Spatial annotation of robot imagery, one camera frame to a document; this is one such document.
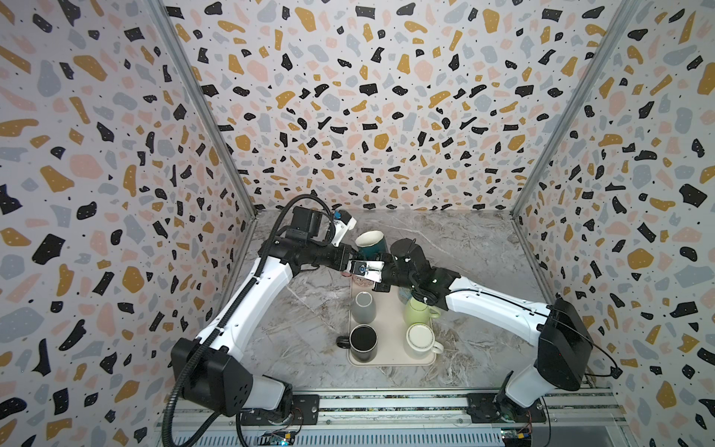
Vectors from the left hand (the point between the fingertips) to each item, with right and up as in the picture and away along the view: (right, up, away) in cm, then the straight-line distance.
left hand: (359, 254), depth 74 cm
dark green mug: (+3, +2, +1) cm, 4 cm away
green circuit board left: (-20, -47, -3) cm, 51 cm away
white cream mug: (+17, -25, +5) cm, 30 cm away
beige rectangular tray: (+9, -25, +16) cm, 31 cm away
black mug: (+1, -25, +3) cm, 25 cm away
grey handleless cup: (0, -18, +13) cm, 23 cm away
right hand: (-1, -1, +2) cm, 2 cm away
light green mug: (+16, -18, +8) cm, 25 cm away
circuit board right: (+41, -47, -2) cm, 62 cm away
